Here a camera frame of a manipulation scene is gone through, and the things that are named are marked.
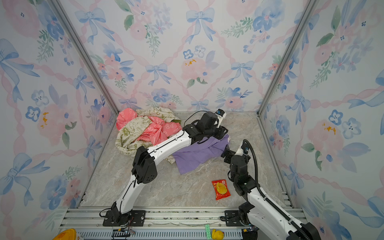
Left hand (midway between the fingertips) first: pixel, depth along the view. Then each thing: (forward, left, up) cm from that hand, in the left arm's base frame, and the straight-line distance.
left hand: (227, 127), depth 82 cm
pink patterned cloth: (+8, +41, -13) cm, 44 cm away
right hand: (-9, -3, -6) cm, 11 cm away
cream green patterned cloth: (+10, +55, -11) cm, 57 cm away
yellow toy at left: (-48, +69, -12) cm, 85 cm away
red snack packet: (-26, +3, -21) cm, 34 cm away
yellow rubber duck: (-47, +7, -20) cm, 51 cm away
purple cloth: (-9, +21, -18) cm, 29 cm away
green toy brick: (-45, +11, -21) cm, 51 cm away
